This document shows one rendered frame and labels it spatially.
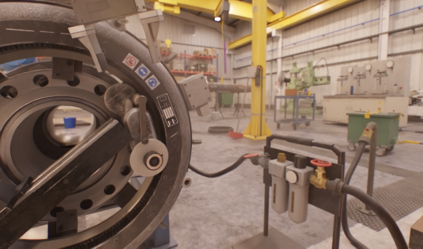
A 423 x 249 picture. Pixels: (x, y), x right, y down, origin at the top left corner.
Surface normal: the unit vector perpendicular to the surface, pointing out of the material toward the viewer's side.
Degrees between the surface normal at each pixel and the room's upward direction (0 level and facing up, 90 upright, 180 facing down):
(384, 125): 90
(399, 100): 90
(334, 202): 90
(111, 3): 114
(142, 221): 90
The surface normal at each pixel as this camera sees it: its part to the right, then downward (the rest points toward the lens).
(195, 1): 0.43, 0.07
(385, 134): -0.81, 0.05
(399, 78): -0.96, 0.02
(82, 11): -0.09, 0.47
